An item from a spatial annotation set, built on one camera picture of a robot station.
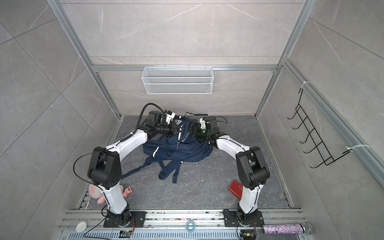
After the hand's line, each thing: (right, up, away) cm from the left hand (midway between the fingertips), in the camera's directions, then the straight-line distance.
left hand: (184, 126), depth 85 cm
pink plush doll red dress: (-46, -34, -9) cm, 58 cm away
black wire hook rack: (+59, -13, -27) cm, 66 cm away
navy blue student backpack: (-9, -15, +3) cm, 17 cm away
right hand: (+1, -3, +5) cm, 6 cm away
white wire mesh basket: (-6, +32, +16) cm, 36 cm away
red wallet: (+30, -35, -2) cm, 46 cm away
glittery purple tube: (+58, -48, -17) cm, 77 cm away
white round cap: (-49, -49, -14) cm, 71 cm away
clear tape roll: (+6, -48, -14) cm, 51 cm away
